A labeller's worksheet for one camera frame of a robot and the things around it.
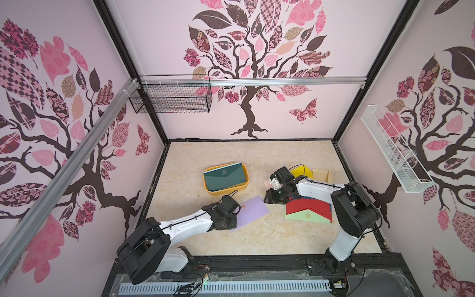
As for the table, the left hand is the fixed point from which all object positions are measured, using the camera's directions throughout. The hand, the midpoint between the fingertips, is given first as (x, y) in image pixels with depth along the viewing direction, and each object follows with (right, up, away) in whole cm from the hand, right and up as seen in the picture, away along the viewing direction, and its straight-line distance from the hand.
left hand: (231, 227), depth 85 cm
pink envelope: (+19, +18, +12) cm, 29 cm away
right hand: (+19, +10, +6) cm, 22 cm away
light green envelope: (+37, +5, +1) cm, 37 cm away
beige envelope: (+52, +23, +18) cm, 59 cm away
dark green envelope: (-4, +23, +12) cm, 26 cm away
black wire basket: (-31, +66, +10) cm, 74 cm away
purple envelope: (+10, +7, +5) cm, 13 cm away
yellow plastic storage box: (-6, +15, +6) cm, 18 cm away
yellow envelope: (+41, +25, +21) cm, 53 cm away
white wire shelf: (+73, +29, -11) cm, 80 cm away
